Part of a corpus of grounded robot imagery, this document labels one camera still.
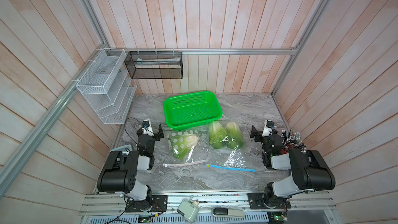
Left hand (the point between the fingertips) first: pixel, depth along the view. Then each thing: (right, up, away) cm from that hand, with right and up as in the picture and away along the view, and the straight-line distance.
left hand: (153, 126), depth 92 cm
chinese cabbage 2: (+48, -6, -7) cm, 49 cm away
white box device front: (+23, -35, -23) cm, 48 cm away
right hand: (+65, +1, 0) cm, 65 cm away
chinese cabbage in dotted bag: (+18, -10, -6) cm, 21 cm away
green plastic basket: (+23, +10, +19) cm, 31 cm away
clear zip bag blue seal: (+44, -13, -3) cm, 46 cm away
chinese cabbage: (+39, -5, -4) cm, 39 cm away
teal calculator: (-17, -13, -3) cm, 22 cm away
